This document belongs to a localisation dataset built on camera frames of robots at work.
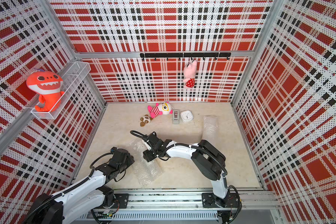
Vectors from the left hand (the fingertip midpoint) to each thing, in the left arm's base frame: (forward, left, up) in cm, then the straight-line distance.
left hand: (134, 158), depth 89 cm
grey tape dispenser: (+33, -27, +2) cm, 43 cm away
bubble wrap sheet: (-10, -10, +3) cm, 15 cm away
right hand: (+1, -10, +3) cm, 11 cm away
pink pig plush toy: (+48, -36, +32) cm, 68 cm away
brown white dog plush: (+31, -3, +1) cm, 31 cm away
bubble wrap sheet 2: (+16, -50, +6) cm, 53 cm away
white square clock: (+34, -35, +1) cm, 49 cm away
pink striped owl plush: (+38, -17, +6) cm, 42 cm away
